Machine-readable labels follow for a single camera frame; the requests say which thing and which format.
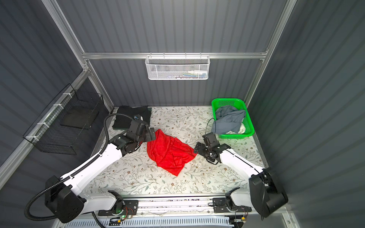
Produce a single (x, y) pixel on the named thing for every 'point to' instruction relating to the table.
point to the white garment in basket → (241, 130)
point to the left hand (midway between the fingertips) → (147, 132)
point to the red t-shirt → (169, 153)
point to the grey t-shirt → (227, 118)
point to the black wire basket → (62, 127)
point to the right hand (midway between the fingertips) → (200, 152)
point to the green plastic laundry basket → (239, 103)
